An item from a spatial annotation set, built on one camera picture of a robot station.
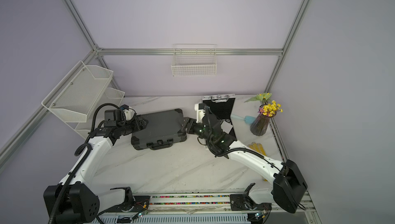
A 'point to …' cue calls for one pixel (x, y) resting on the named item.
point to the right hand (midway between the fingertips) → (182, 122)
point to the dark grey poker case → (163, 129)
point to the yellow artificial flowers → (270, 107)
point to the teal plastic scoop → (249, 119)
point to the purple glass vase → (259, 126)
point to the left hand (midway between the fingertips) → (142, 125)
